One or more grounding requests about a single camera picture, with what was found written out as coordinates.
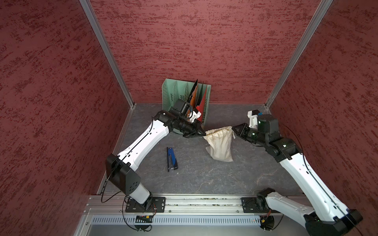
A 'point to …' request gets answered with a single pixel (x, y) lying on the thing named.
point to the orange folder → (193, 103)
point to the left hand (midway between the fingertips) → (203, 137)
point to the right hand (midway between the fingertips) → (231, 131)
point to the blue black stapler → (172, 161)
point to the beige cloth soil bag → (219, 143)
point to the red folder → (200, 106)
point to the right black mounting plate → (250, 205)
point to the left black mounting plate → (158, 205)
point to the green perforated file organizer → (175, 93)
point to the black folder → (197, 81)
